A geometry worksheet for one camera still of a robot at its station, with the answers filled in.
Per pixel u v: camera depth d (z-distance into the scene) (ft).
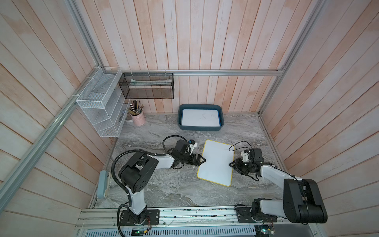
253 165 2.22
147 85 3.39
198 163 2.65
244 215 2.40
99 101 2.25
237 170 2.67
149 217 2.40
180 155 2.49
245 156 2.79
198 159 2.68
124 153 1.54
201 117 3.75
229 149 2.89
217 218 2.44
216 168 2.95
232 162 2.90
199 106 3.85
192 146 2.82
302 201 1.39
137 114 3.39
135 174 1.63
